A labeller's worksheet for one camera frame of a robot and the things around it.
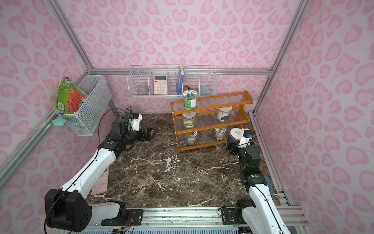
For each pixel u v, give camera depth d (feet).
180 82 2.83
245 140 2.12
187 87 3.20
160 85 3.05
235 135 2.42
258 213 1.54
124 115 3.29
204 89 3.29
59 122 2.05
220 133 3.15
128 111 3.25
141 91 3.13
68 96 2.36
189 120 2.81
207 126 3.61
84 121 2.36
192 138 3.08
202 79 3.23
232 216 2.39
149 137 2.36
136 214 2.42
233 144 2.22
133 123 2.34
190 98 2.55
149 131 2.36
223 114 2.91
